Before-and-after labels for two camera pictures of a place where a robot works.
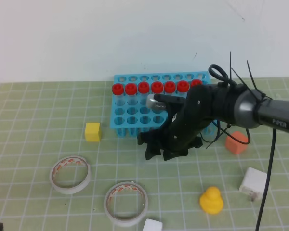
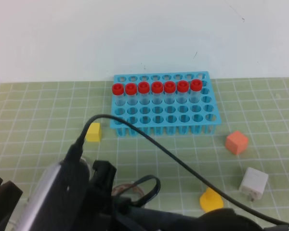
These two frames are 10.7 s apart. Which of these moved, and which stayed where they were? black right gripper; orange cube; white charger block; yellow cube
Moved: black right gripper
Stayed: white charger block; orange cube; yellow cube
